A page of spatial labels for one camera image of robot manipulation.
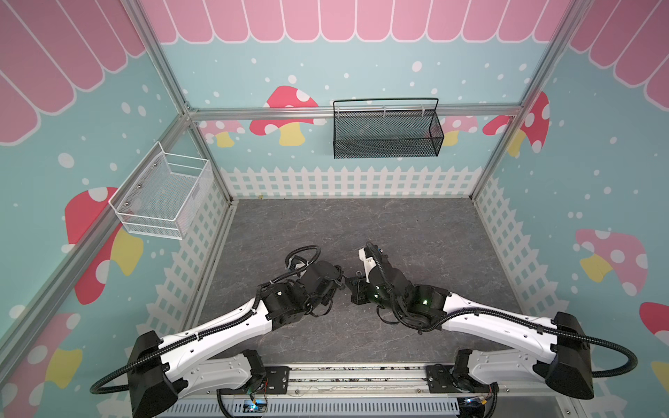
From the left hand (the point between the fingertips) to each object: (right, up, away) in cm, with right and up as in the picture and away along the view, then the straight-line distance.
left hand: (344, 274), depth 75 cm
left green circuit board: (-23, -36, -3) cm, 43 cm away
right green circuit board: (+36, -35, -3) cm, 50 cm away
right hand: (0, -2, -3) cm, 3 cm away
